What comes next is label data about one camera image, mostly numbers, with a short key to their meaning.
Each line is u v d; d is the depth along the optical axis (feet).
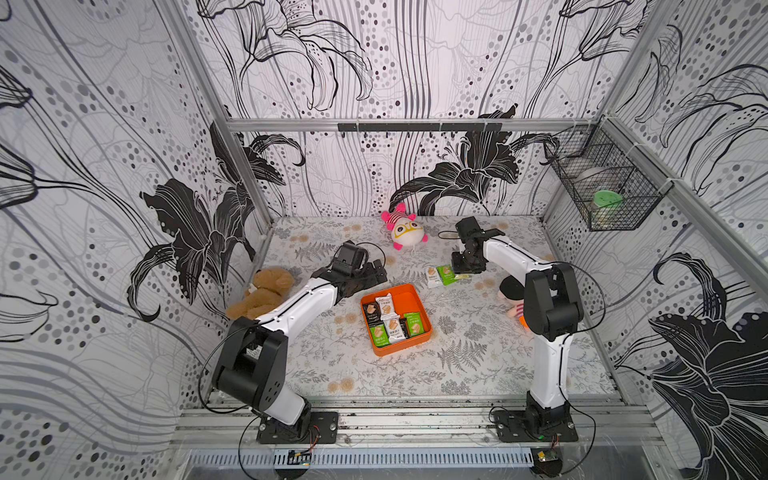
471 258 2.74
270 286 2.96
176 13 2.26
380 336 2.82
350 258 2.21
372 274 2.57
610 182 2.61
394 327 2.87
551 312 1.79
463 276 3.12
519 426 2.38
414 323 2.95
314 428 2.40
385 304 3.04
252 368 1.41
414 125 2.92
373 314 2.97
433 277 3.31
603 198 2.57
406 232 3.53
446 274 3.31
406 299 3.09
